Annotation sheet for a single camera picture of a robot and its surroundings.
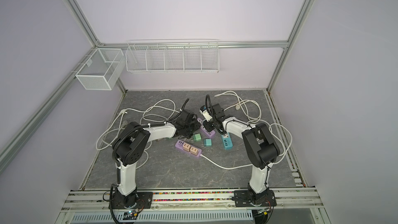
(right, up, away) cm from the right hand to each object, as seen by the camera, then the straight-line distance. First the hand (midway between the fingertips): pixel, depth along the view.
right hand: (207, 123), depth 97 cm
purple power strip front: (-17, -12, -7) cm, 21 cm away
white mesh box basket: (-66, +32, -4) cm, 73 cm away
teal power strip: (+12, -10, -5) cm, 17 cm away
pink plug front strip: (-11, -12, -12) cm, 20 cm away
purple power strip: (-2, -4, -2) cm, 4 cm away
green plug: (-6, -8, -3) cm, 10 cm away
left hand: (-3, -2, 0) cm, 4 cm away
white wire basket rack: (-22, +43, +3) cm, 49 cm away
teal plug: (0, -10, -6) cm, 12 cm away
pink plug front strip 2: (-7, -13, -14) cm, 20 cm away
